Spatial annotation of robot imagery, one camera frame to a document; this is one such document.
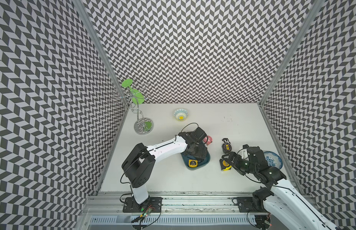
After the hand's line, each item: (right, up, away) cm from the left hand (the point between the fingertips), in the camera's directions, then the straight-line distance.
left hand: (197, 155), depth 84 cm
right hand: (+16, -3, -6) cm, 17 cm away
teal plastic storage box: (+3, -4, +1) cm, 5 cm away
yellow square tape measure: (-3, -5, 0) cm, 6 cm away
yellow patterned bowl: (-11, +25, +27) cm, 39 cm away
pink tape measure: (+8, +7, +12) cm, 16 cm away
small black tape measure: (+19, +4, +7) cm, 21 cm away
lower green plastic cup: (-37, +36, +2) cm, 51 cm away
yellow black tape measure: (+16, -5, -2) cm, 17 cm away
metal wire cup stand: (-39, +16, +20) cm, 47 cm away
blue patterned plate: (+47, -3, +2) cm, 47 cm away
